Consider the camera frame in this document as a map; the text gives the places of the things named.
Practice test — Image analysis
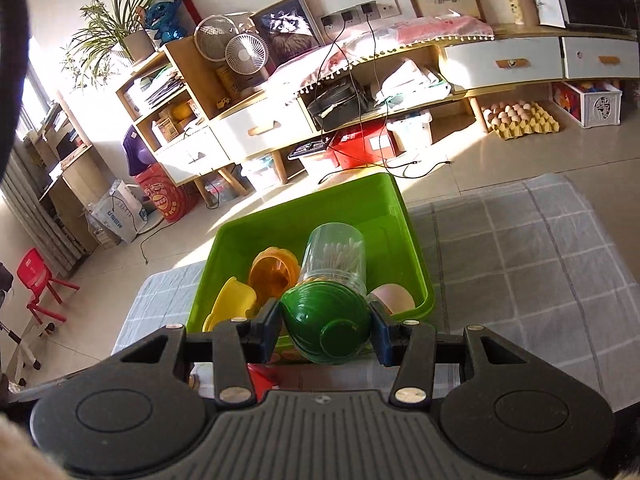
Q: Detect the red plastic child chair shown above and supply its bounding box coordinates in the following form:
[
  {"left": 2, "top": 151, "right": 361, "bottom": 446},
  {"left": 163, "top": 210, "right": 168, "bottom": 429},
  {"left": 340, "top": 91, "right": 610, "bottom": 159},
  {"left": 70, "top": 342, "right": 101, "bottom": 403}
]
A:
[{"left": 16, "top": 248, "right": 80, "bottom": 325}]

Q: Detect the green plastic bin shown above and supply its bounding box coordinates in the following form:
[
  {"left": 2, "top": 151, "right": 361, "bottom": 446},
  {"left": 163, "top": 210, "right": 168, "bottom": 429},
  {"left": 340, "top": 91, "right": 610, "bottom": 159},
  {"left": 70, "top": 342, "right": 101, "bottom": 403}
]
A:
[{"left": 185, "top": 171, "right": 436, "bottom": 361}]

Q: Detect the yellow plastic bowl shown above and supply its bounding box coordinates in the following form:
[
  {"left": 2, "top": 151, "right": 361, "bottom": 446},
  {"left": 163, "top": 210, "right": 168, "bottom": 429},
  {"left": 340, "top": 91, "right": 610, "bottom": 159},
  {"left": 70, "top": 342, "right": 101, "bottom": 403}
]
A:
[{"left": 202, "top": 278, "right": 257, "bottom": 332}]

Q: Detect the wall power outlet strip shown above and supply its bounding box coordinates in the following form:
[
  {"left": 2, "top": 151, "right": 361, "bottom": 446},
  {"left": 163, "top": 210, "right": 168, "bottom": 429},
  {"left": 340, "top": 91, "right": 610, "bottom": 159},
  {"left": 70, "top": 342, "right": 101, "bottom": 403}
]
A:
[{"left": 320, "top": 0, "right": 401, "bottom": 35}]

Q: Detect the white toy storage crate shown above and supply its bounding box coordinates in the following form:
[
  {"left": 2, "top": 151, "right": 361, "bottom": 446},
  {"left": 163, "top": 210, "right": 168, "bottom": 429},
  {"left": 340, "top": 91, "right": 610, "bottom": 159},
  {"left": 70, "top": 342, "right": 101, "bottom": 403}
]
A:
[{"left": 551, "top": 81, "right": 623, "bottom": 129}]

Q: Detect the yellow egg tray with eggs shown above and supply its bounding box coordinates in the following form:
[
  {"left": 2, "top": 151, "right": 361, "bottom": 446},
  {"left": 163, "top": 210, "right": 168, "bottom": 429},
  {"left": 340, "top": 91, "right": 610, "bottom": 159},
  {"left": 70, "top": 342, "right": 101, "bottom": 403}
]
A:
[{"left": 480, "top": 100, "right": 562, "bottom": 140}]

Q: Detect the white desk fan front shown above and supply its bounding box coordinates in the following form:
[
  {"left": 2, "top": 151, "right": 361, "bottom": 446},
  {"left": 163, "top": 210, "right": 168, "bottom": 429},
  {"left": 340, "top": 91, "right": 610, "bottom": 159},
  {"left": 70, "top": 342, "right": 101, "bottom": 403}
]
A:
[{"left": 224, "top": 32, "right": 269, "bottom": 76}]

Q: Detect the clear cotton swab jar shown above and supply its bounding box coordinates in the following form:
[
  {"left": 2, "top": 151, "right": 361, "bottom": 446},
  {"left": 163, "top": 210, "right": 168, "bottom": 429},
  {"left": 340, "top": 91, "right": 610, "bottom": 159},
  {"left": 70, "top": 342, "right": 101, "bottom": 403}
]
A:
[{"left": 298, "top": 222, "right": 367, "bottom": 296}]

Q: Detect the black bag on shelf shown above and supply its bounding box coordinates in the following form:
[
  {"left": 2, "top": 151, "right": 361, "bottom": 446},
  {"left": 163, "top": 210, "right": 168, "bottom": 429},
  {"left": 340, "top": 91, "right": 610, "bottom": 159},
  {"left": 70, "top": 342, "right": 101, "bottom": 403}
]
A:
[{"left": 307, "top": 78, "right": 372, "bottom": 131}]

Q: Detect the green plastic bowl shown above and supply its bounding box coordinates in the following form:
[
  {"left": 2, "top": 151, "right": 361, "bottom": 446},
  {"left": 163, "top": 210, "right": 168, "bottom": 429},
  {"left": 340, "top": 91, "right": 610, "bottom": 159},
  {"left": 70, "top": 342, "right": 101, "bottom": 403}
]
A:
[{"left": 280, "top": 281, "right": 371, "bottom": 365}]

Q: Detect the clear storage box white lid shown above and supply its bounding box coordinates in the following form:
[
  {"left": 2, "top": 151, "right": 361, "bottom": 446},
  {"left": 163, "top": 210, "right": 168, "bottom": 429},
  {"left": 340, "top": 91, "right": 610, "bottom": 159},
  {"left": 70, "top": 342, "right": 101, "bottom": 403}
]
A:
[{"left": 386, "top": 110, "right": 433, "bottom": 152}]

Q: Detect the red storage box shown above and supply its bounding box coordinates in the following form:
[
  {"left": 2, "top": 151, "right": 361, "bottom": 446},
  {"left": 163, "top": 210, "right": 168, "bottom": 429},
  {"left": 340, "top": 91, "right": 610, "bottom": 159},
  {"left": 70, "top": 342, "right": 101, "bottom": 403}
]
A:
[{"left": 329, "top": 119, "right": 399, "bottom": 169}]

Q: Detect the pink plastic bowl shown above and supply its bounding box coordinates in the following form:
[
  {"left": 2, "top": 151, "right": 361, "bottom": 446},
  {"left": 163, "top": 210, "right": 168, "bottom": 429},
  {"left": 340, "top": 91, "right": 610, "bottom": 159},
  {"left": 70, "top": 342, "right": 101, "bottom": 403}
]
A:
[{"left": 368, "top": 283, "right": 416, "bottom": 315}]

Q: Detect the framed raccoon picture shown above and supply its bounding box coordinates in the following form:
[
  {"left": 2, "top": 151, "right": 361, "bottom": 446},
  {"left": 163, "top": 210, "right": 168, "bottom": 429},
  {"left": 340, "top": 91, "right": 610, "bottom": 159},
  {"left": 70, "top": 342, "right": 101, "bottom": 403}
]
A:
[{"left": 250, "top": 0, "right": 326, "bottom": 66}]

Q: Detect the orange plastic bowl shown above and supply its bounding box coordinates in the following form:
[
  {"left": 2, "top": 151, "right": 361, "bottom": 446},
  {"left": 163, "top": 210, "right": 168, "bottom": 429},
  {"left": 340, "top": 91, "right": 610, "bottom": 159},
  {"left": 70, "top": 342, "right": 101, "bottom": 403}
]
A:
[{"left": 248, "top": 247, "right": 300, "bottom": 307}]

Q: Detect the potted green plant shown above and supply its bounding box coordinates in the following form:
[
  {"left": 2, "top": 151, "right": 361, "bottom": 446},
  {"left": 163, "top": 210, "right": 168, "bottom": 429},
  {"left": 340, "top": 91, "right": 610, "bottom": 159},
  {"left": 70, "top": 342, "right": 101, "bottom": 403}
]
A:
[{"left": 62, "top": 0, "right": 156, "bottom": 89}]

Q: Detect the pink lace cloth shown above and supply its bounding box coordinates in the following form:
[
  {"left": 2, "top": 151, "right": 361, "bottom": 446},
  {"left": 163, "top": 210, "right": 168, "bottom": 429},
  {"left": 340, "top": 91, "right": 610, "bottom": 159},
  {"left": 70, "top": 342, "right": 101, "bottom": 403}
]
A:
[{"left": 259, "top": 13, "right": 496, "bottom": 101}]

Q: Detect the purple hanging cloth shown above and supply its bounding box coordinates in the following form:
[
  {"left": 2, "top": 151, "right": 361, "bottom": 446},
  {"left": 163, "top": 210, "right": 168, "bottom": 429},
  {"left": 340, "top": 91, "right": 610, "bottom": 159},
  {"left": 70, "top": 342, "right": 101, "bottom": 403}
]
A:
[{"left": 122, "top": 126, "right": 156, "bottom": 177}]

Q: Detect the blue Stitch figure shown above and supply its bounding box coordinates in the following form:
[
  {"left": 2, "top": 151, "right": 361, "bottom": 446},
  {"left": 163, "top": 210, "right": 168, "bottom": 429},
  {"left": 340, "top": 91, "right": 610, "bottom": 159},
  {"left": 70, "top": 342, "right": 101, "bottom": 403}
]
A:
[{"left": 144, "top": 0, "right": 186, "bottom": 46}]

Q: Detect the wooden white drawer cabinet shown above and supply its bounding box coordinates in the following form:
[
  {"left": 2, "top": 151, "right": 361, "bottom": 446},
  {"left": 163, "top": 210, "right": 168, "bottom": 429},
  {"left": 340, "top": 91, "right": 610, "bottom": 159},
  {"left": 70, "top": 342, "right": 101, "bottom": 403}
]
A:
[{"left": 117, "top": 16, "right": 639, "bottom": 185}]

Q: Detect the white cardboard box on floor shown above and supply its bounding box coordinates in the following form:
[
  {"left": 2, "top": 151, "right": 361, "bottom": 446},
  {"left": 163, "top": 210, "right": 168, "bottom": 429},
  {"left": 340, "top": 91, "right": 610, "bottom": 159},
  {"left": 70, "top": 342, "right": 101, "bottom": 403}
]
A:
[{"left": 88, "top": 180, "right": 149, "bottom": 244}]

